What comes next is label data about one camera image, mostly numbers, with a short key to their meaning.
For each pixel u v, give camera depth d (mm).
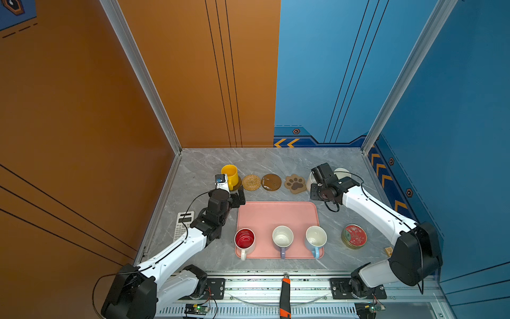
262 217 923
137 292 393
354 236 830
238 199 743
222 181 697
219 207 610
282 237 850
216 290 731
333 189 599
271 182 1054
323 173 660
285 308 696
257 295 727
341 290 725
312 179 697
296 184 1031
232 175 963
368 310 697
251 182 1052
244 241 832
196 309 708
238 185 1023
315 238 846
